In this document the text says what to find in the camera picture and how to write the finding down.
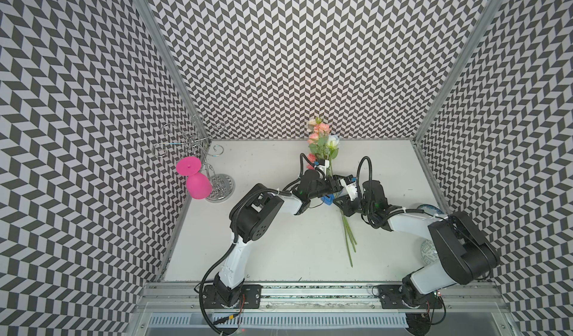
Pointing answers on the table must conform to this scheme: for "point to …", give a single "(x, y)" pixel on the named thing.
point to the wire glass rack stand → (197, 133)
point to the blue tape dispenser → (328, 198)
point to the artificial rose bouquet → (323, 144)
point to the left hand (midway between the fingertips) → (347, 182)
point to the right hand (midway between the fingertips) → (335, 203)
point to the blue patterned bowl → (430, 209)
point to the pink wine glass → (198, 185)
